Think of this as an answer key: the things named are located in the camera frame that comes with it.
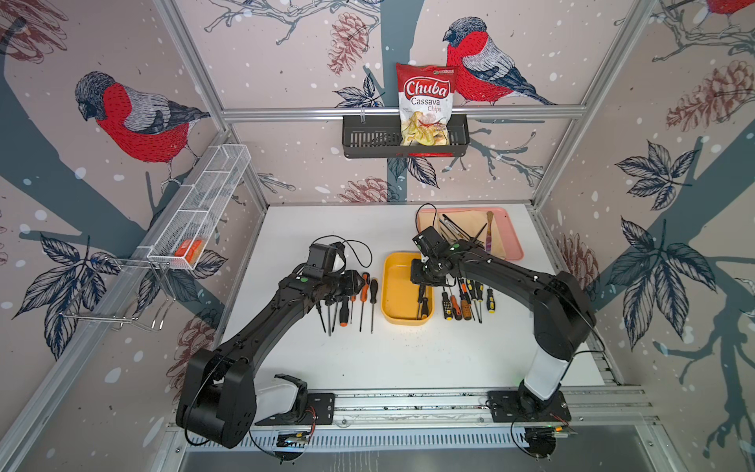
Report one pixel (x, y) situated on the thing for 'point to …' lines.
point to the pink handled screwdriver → (319, 309)
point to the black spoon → (473, 241)
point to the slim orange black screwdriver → (455, 307)
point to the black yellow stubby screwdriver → (491, 303)
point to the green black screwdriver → (334, 316)
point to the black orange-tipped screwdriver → (344, 313)
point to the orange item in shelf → (193, 252)
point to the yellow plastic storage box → (398, 294)
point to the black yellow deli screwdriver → (329, 320)
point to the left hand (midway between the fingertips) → (365, 276)
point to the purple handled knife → (489, 231)
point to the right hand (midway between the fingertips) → (411, 277)
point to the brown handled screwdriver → (466, 309)
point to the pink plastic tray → (512, 247)
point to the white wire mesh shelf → (182, 232)
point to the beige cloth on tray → (471, 225)
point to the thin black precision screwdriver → (471, 291)
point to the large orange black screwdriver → (365, 284)
